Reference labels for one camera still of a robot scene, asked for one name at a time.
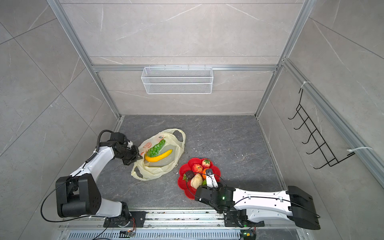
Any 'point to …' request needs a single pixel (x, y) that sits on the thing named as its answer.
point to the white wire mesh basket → (177, 80)
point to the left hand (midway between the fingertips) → (142, 153)
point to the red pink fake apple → (197, 168)
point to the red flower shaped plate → (190, 191)
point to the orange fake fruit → (204, 172)
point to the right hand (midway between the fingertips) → (207, 185)
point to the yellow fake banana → (158, 158)
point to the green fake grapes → (154, 151)
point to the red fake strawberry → (206, 163)
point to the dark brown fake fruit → (189, 174)
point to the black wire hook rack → (327, 154)
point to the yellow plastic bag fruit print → (175, 140)
